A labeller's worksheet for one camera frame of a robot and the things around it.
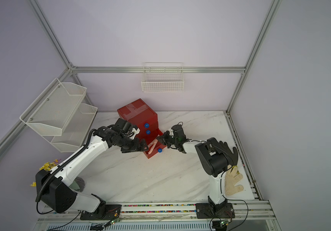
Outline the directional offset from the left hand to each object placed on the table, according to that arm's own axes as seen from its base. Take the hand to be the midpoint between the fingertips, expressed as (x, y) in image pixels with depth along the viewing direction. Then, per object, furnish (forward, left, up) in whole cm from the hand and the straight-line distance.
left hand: (140, 151), depth 77 cm
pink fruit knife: (+12, -5, -12) cm, 18 cm away
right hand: (+14, -7, -9) cm, 19 cm away
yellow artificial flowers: (-13, +38, +9) cm, 41 cm away
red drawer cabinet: (+24, +3, +4) cm, 25 cm away
